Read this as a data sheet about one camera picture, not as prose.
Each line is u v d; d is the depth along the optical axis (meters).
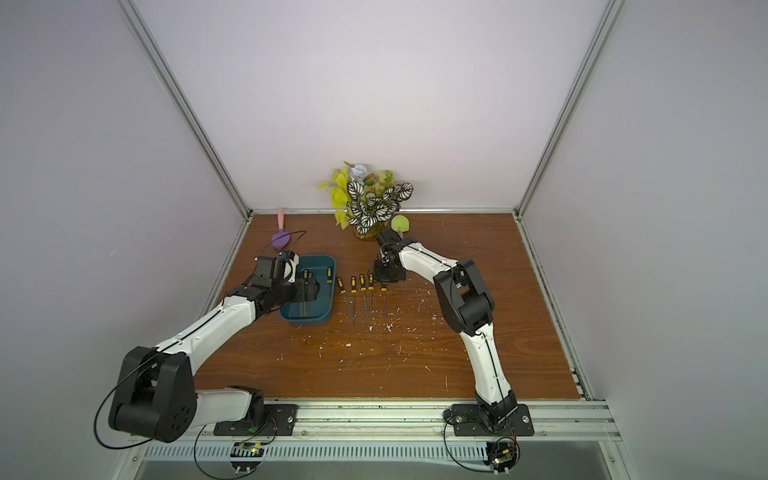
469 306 0.57
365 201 0.88
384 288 0.97
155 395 0.41
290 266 0.74
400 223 1.14
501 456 0.70
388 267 0.86
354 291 0.97
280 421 0.73
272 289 0.68
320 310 0.88
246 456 0.72
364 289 0.97
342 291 0.97
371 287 0.97
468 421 0.73
